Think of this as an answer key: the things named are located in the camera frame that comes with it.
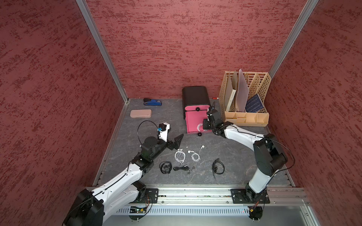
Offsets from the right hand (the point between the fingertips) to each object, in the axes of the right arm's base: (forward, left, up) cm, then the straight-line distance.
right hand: (205, 123), depth 95 cm
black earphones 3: (-27, -5, -9) cm, 29 cm away
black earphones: (-27, +27, -7) cm, 38 cm away
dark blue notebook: (+15, -38, +2) cm, 41 cm away
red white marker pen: (+33, -13, -9) cm, 37 cm away
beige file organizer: (+28, -42, +12) cm, 51 cm away
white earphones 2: (-20, +18, -7) cm, 27 cm away
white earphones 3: (-20, +8, -9) cm, 23 cm away
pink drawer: (+9, +6, +7) cm, 13 cm away
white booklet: (+11, -17, +12) cm, 23 cm away
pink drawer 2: (+6, +8, -2) cm, 10 cm away
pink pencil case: (+16, +49, -6) cm, 52 cm away
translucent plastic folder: (+18, -27, +11) cm, 35 cm away
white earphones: (0, +5, -4) cm, 6 cm away
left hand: (-14, +19, +11) cm, 26 cm away
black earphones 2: (-27, +15, -7) cm, 32 cm away
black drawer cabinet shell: (+21, +6, +6) cm, 23 cm away
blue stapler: (+26, +44, -4) cm, 51 cm away
